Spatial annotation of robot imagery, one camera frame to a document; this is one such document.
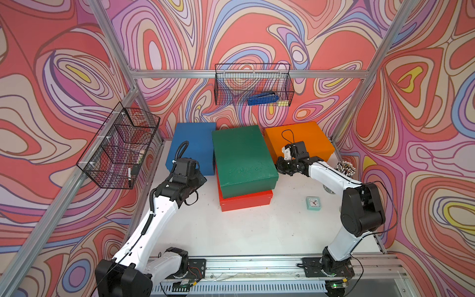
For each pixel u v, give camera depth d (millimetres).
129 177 719
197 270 727
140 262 388
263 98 901
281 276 733
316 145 1150
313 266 737
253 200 852
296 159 719
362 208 474
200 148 877
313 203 898
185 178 572
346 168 833
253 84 964
